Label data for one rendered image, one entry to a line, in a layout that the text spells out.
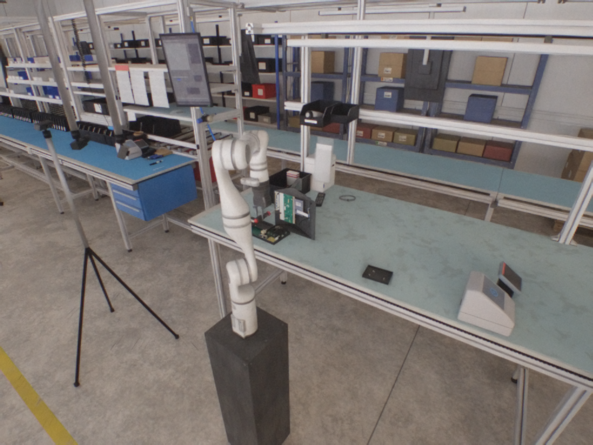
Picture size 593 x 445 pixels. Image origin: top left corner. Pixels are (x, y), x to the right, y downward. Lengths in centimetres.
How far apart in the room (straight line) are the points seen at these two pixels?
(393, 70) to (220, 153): 424
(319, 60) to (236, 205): 464
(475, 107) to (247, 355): 427
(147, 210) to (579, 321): 279
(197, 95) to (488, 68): 350
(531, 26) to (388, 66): 377
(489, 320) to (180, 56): 237
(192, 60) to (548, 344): 249
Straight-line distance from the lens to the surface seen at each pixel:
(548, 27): 143
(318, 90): 558
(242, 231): 107
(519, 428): 219
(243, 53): 396
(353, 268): 144
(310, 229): 160
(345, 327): 255
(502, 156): 500
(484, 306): 126
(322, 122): 183
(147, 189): 289
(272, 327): 137
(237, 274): 114
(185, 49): 259
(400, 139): 513
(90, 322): 300
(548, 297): 161
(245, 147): 99
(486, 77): 483
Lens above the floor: 185
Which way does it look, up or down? 29 degrees down
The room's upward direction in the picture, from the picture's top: straight up
